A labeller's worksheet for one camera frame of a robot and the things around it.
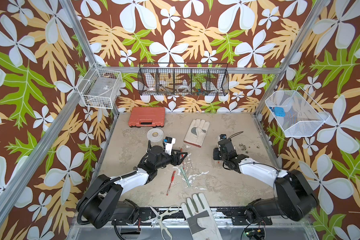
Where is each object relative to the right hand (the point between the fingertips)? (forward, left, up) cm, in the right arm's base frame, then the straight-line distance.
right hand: (214, 149), depth 91 cm
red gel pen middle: (+4, +20, -7) cm, 22 cm away
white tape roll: (+17, +40, -8) cm, 44 cm away
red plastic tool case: (+33, +47, -4) cm, 57 cm away
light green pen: (-13, +19, -7) cm, 24 cm away
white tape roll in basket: (+37, +20, +20) cm, 46 cm away
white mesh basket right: (+6, -44, +22) cm, 50 cm away
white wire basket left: (+26, +68, +27) cm, 78 cm away
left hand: (-5, +20, +8) cm, 22 cm away
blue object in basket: (+14, -38, +18) cm, 44 cm away
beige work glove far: (+18, +9, -7) cm, 21 cm away
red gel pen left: (-17, +27, -8) cm, 33 cm away
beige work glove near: (-37, +12, -6) cm, 39 cm away
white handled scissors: (-42, +29, -7) cm, 51 cm away
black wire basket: (+40, +20, +24) cm, 51 cm away
